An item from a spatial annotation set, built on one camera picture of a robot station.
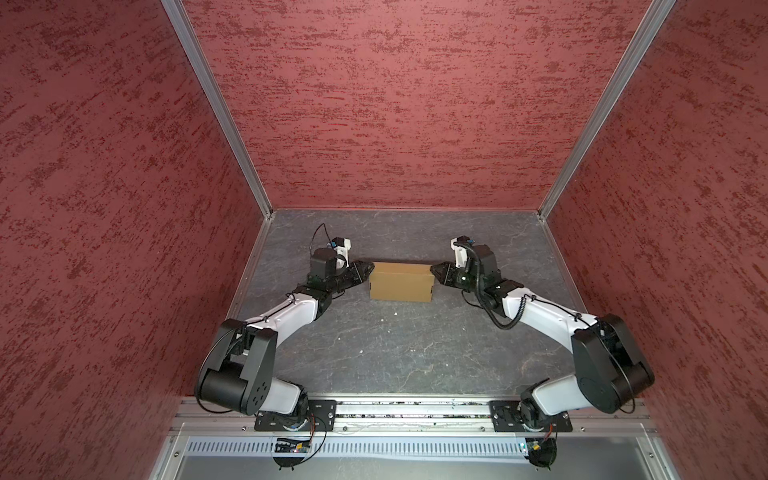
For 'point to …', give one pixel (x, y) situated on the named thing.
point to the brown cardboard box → (406, 282)
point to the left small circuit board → (287, 445)
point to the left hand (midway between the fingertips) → (374, 272)
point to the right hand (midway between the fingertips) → (429, 275)
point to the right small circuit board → (538, 446)
